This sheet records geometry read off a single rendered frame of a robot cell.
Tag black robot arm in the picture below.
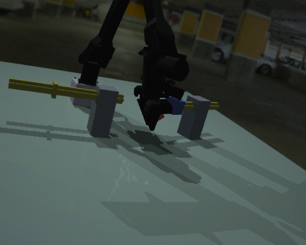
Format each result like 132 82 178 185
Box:
78 0 189 100

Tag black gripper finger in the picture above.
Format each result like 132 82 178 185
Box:
137 99 148 126
143 108 160 131

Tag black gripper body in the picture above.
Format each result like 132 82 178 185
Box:
134 74 173 115

